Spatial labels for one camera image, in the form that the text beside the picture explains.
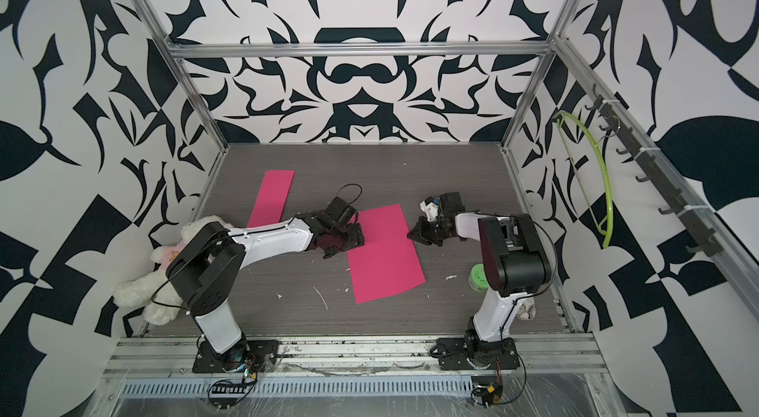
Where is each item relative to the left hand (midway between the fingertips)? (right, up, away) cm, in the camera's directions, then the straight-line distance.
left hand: (356, 236), depth 92 cm
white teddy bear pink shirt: (-48, -12, -16) cm, 52 cm away
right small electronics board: (+34, -33, -21) cm, 52 cm away
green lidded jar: (+34, -10, -10) cm, 37 cm away
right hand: (+17, +1, +3) cm, 17 cm away
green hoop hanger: (+58, +7, -26) cm, 64 cm away
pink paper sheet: (-31, +11, +13) cm, 35 cm away
